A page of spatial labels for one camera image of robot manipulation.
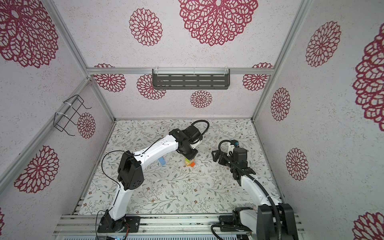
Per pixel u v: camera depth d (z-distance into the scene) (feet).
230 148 2.55
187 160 2.61
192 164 3.01
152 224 2.50
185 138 2.11
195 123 2.40
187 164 2.95
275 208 1.35
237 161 2.16
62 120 2.40
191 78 3.09
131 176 1.78
